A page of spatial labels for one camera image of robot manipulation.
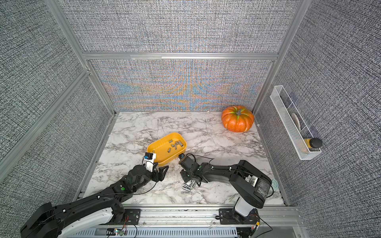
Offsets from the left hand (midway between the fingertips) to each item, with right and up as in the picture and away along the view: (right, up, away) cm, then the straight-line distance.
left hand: (165, 164), depth 80 cm
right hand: (+9, -5, +8) cm, 13 cm away
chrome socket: (+3, +8, +20) cm, 22 cm away
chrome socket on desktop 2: (+10, -16, +1) cm, 19 cm away
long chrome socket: (+6, +9, +20) cm, 23 cm away
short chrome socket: (0, +10, +21) cm, 24 cm away
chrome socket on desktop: (-1, +5, +17) cm, 18 cm away
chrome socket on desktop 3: (+11, -13, +3) cm, 17 cm away
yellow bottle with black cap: (+64, +14, -19) cm, 68 cm away
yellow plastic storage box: (-1, +6, +19) cm, 20 cm away
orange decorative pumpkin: (+45, +26, +20) cm, 56 cm away
